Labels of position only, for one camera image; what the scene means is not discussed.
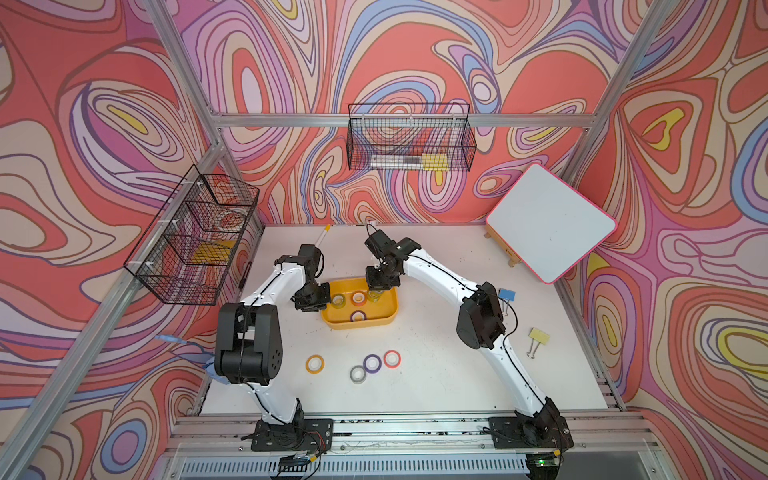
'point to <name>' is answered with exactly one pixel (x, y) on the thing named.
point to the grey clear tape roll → (357, 374)
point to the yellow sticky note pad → (539, 336)
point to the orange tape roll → (315, 364)
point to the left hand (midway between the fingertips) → (324, 306)
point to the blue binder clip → (507, 295)
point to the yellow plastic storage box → (381, 313)
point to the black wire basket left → (187, 252)
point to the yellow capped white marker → (322, 235)
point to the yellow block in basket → (213, 252)
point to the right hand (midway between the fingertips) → (374, 293)
